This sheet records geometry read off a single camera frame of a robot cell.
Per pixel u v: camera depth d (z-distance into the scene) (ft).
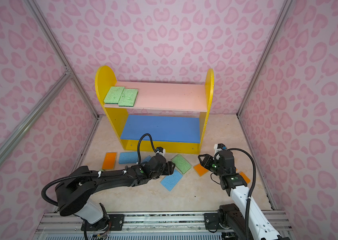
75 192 1.44
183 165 2.97
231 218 1.94
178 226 2.39
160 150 2.53
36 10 2.28
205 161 2.31
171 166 2.54
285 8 2.28
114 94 2.33
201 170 2.95
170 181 2.81
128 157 3.12
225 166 1.98
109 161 3.11
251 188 1.75
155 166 2.15
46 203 1.44
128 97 2.31
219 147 2.44
